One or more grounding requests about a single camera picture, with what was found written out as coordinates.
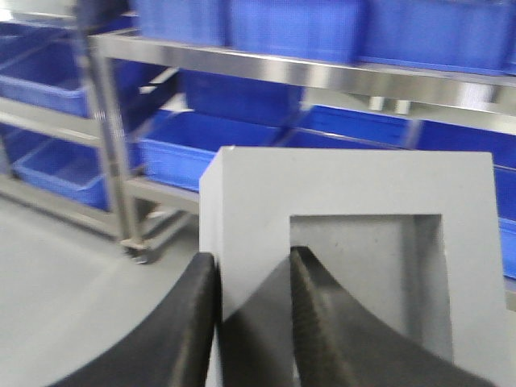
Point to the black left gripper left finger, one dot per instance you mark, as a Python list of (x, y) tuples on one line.
[(181, 330)]

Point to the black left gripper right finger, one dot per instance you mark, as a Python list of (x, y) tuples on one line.
[(342, 342)]

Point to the steel roller rack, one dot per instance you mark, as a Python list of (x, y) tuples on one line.
[(40, 121)]

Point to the steel rack on castors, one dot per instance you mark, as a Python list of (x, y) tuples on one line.
[(282, 70)]

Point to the grey block with square hole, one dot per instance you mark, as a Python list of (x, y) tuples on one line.
[(342, 181)]

